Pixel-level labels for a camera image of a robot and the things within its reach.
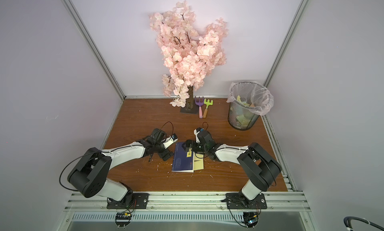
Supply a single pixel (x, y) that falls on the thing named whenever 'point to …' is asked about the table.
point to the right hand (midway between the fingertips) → (188, 142)
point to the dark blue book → (181, 163)
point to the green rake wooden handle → (207, 103)
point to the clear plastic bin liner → (252, 95)
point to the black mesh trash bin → (240, 117)
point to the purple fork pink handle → (199, 104)
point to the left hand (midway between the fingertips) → (169, 146)
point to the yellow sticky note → (198, 161)
